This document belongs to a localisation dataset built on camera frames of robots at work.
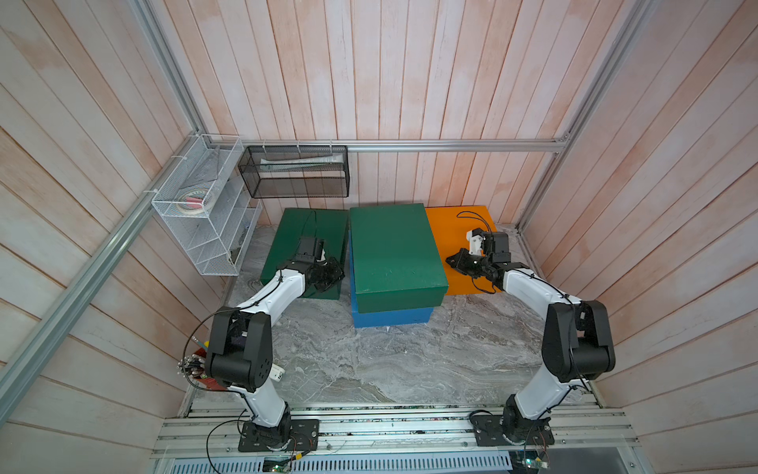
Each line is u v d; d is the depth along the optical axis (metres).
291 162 0.89
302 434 0.73
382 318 0.90
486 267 0.73
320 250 0.76
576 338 0.48
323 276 0.79
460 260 0.83
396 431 0.76
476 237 0.86
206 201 0.70
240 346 0.47
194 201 0.74
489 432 0.73
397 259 0.81
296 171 0.99
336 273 0.82
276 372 0.81
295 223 1.07
